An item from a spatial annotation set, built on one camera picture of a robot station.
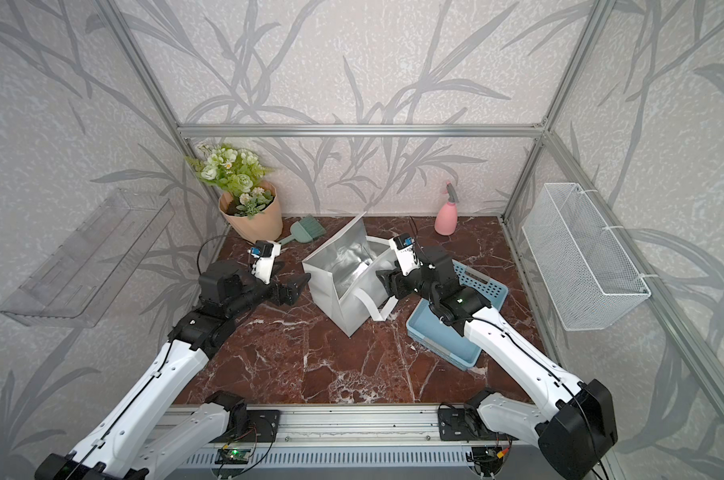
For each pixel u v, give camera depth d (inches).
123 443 15.6
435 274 21.8
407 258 25.7
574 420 14.9
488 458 28.3
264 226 40.1
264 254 23.9
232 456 27.8
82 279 26.3
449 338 34.0
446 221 44.6
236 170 36.9
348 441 28.5
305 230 45.5
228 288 21.4
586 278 23.5
